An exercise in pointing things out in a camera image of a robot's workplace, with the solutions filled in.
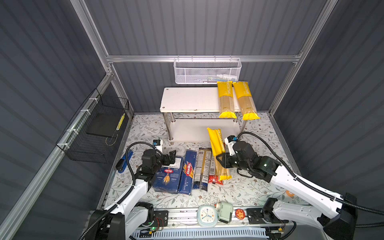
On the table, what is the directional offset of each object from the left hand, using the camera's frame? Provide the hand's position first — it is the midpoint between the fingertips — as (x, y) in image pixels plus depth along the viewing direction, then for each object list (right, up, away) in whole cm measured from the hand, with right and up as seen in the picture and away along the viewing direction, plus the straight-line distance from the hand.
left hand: (168, 150), depth 85 cm
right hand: (+28, -2, -11) cm, 30 cm away
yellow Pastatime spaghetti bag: (+27, +6, -10) cm, 30 cm away
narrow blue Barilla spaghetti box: (+11, -16, -2) cm, 19 cm away
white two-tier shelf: (+12, +22, -10) cm, 27 cm away
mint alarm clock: (+21, -30, -13) cm, 39 cm away
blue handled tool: (-30, -9, +6) cm, 32 cm away
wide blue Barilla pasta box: (+1, -14, -5) cm, 15 cm away
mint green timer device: (+30, -27, -14) cm, 43 cm away
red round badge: (+39, -30, -10) cm, 50 cm away
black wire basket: (-35, +9, -13) cm, 39 cm away
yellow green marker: (-24, +17, -7) cm, 30 cm away
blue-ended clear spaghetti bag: (+20, -11, +3) cm, 24 cm away
